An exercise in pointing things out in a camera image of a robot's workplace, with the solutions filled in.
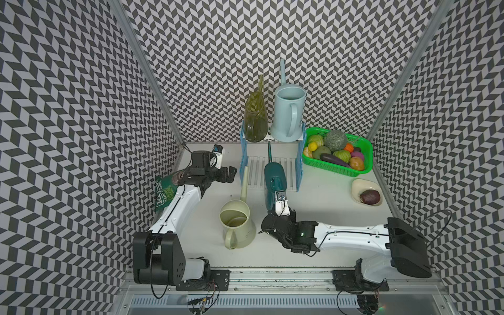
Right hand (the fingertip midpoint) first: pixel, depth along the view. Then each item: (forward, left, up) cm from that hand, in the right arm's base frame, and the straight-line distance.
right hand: (276, 207), depth 79 cm
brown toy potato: (+26, -42, -5) cm, 50 cm away
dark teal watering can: (+9, +1, +6) cm, 11 cm away
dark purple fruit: (+9, -45, -9) cm, 47 cm away
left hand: (+16, +22, +5) cm, 28 cm away
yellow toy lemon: (+37, -21, -3) cm, 43 cm away
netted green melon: (+38, -33, 0) cm, 50 cm away
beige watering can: (-1, +17, -8) cm, 19 cm away
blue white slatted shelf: (+35, +10, -9) cm, 38 cm away
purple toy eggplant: (+30, -32, -6) cm, 45 cm away
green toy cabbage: (+32, -36, -4) cm, 48 cm away
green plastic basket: (+38, -51, -6) cm, 64 cm away
